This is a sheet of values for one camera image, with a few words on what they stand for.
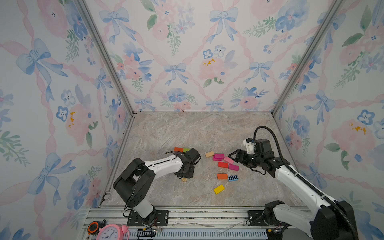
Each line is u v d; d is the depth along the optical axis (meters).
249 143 0.77
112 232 0.69
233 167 0.91
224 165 0.93
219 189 0.84
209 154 0.97
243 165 0.75
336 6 0.68
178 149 0.98
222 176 0.89
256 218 0.74
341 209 0.40
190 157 0.71
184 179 0.86
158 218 0.73
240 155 0.73
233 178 0.86
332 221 0.39
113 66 0.93
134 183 0.44
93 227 0.69
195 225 0.73
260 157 0.65
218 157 0.96
